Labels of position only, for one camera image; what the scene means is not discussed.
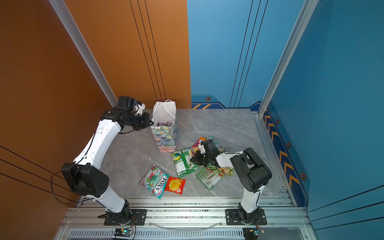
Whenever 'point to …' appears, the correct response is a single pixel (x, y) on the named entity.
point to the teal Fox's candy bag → (155, 180)
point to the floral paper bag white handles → (165, 125)
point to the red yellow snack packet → (174, 184)
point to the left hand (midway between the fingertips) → (155, 120)
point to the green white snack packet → (182, 162)
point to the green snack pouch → (210, 178)
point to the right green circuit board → (251, 233)
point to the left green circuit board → (123, 232)
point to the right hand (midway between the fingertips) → (190, 160)
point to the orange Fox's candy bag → (195, 148)
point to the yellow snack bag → (227, 170)
